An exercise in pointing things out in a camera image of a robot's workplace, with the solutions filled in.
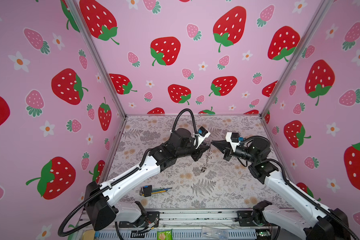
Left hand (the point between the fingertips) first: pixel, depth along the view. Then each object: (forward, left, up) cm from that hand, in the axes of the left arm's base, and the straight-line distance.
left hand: (208, 145), depth 69 cm
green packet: (-33, +20, -27) cm, 47 cm away
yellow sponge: (-33, +54, -25) cm, 68 cm away
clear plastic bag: (-32, -2, -28) cm, 42 cm away
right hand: (0, -2, +3) cm, 3 cm away
